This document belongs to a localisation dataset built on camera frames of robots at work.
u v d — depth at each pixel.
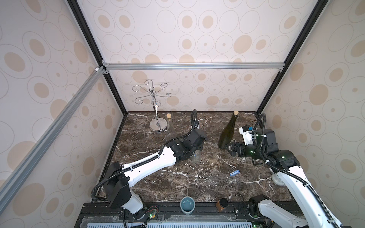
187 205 0.75
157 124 1.09
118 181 0.40
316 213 0.39
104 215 0.73
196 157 0.92
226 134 0.89
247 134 0.64
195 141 0.55
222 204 0.67
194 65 0.92
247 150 0.62
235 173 0.87
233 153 0.63
